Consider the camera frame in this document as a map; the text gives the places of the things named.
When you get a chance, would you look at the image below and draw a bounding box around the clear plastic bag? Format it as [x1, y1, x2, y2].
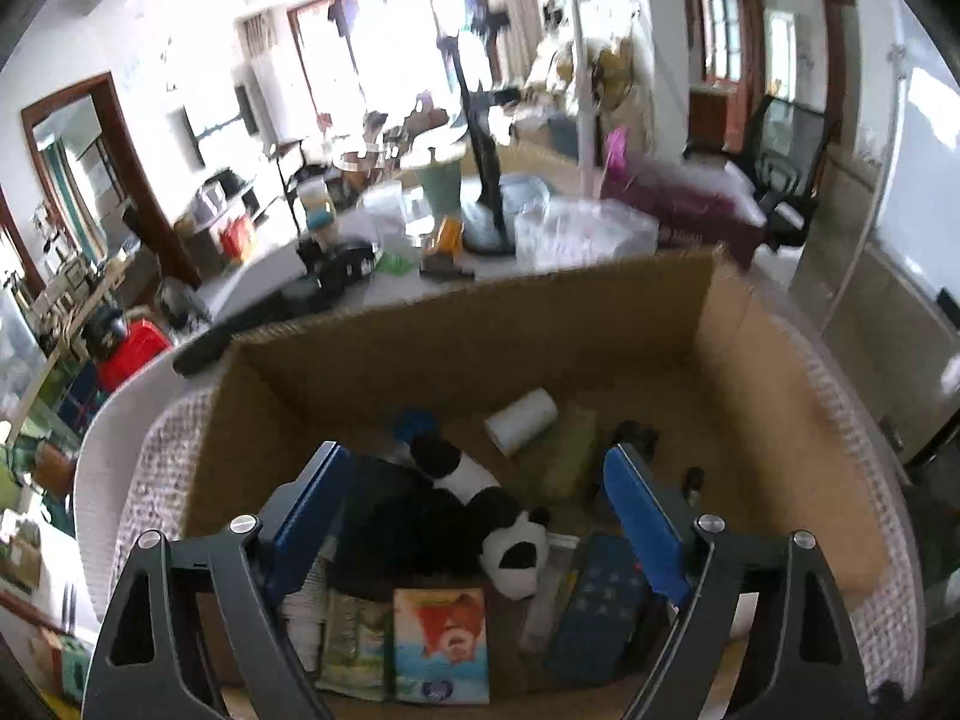
[514, 195, 661, 271]

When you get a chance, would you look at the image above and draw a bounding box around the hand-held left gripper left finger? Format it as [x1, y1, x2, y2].
[81, 441, 353, 720]

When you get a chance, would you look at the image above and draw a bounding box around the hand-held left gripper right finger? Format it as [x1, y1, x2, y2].
[602, 442, 875, 720]

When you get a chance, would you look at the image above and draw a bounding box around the blue tissue pack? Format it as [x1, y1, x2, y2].
[391, 586, 490, 706]

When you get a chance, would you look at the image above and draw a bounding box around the dark remote control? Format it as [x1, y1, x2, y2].
[544, 532, 653, 687]

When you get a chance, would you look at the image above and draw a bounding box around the wall television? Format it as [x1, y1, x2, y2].
[166, 82, 260, 166]

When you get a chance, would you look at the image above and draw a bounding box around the green yellow cracker packet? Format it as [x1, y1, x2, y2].
[315, 589, 395, 702]

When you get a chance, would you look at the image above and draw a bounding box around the black office chair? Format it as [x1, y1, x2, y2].
[724, 94, 833, 248]

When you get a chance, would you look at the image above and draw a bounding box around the whiteboard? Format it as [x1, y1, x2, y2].
[817, 37, 960, 466]

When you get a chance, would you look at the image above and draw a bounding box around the large balcony window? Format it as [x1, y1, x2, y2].
[289, 0, 511, 128]

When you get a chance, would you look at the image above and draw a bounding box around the panda plush toy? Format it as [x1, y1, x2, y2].
[334, 435, 552, 601]

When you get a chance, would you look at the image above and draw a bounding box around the white paper roll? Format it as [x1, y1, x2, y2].
[484, 388, 560, 457]

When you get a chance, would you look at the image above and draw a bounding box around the brown cardboard box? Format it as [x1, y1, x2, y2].
[180, 247, 893, 698]

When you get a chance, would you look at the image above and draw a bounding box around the cluttered wooden shelf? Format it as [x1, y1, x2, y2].
[0, 240, 143, 466]

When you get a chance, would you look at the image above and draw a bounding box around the green vase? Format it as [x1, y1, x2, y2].
[409, 146, 481, 218]

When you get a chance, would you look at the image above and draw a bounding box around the brown glazed door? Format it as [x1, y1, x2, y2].
[690, 0, 766, 151]

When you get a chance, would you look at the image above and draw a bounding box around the white ribbed bed frame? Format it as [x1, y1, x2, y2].
[73, 345, 226, 623]

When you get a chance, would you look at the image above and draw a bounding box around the magenta storage bag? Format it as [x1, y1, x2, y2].
[600, 127, 770, 271]

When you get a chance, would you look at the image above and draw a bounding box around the quilted leaf pattern bedspread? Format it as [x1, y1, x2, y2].
[112, 315, 927, 698]

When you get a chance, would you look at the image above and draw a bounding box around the stack of white cups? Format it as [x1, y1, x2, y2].
[281, 577, 331, 680]

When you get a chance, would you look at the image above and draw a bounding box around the red bag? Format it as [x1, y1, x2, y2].
[97, 319, 173, 391]

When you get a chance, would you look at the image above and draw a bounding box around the black tripod stand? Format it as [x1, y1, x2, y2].
[435, 0, 526, 256]

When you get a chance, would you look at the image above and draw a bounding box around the orange yellow packet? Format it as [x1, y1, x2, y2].
[420, 216, 466, 275]

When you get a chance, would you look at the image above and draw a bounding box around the clear plastic case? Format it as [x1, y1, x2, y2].
[517, 532, 582, 653]

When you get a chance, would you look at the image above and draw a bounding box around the black desktop device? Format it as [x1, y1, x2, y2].
[296, 236, 380, 293]

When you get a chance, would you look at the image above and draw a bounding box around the brown wooden door frame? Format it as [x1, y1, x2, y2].
[0, 187, 46, 301]
[21, 73, 203, 293]

